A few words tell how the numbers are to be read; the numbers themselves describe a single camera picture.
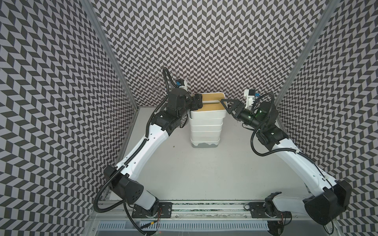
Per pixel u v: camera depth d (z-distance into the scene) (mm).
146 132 463
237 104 569
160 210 711
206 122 738
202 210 744
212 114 691
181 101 515
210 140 888
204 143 909
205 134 855
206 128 802
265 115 492
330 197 376
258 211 725
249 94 609
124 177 396
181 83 598
